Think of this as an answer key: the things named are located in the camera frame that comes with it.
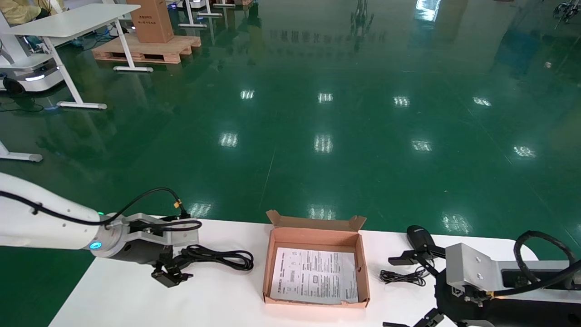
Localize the grey right wrist camera bracket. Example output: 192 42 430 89
446 243 581 304

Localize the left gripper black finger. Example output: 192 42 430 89
157 254 187 272
151 267 194 288

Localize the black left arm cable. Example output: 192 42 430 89
0 187 203 233

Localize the white desk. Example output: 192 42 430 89
8 4 154 110

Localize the black power cable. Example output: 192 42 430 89
175 244 254 272

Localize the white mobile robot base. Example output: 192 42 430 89
0 34 65 96

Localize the white printed instruction sheet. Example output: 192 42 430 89
270 247 359 305

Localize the white table frame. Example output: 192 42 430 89
178 0 236 29

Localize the tall brown cardboard carton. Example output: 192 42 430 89
127 0 175 44

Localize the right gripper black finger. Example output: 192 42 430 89
388 247 448 278
383 308 446 327

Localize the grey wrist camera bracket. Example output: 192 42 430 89
446 243 581 304
119 213 201 248

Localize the person in yellow clothing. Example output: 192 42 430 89
0 0 67 26

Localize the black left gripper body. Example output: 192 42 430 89
108 240 178 268

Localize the black wired computer mouse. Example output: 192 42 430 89
380 225 439 287

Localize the open brown cardboard box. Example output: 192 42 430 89
262 210 371 310

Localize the black floor cable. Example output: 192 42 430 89
0 97 45 114

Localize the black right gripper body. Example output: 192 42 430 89
434 272 581 327

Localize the grey left wrist camera bracket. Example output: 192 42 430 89
119 213 201 248

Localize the wooden pallet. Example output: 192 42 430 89
92 34 202 64

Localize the white desk foot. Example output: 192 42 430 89
0 141 44 163

